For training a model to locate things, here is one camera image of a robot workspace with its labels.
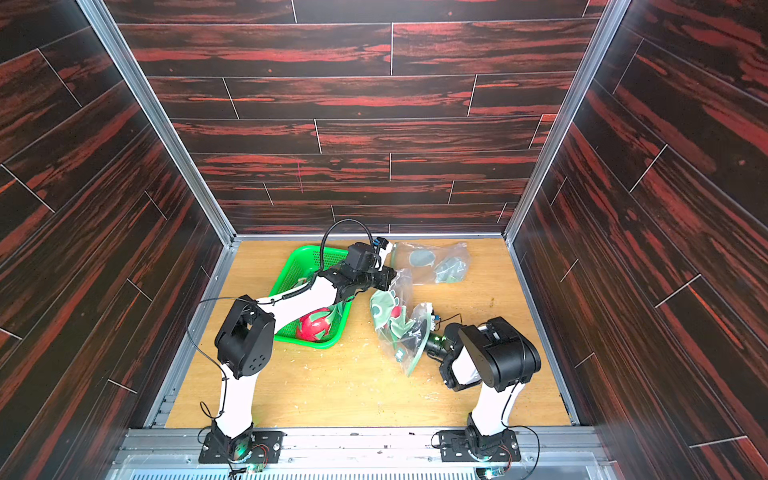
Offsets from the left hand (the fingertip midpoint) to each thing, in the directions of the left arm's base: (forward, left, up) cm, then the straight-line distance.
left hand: (399, 274), depth 91 cm
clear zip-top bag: (+16, -13, -13) cm, 24 cm away
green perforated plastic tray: (+10, +35, -9) cm, 38 cm away
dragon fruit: (-15, +25, -6) cm, 30 cm away
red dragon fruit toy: (-11, +1, -3) cm, 12 cm away
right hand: (-15, +2, -4) cm, 16 cm away
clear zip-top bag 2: (-18, -1, -1) cm, 18 cm away
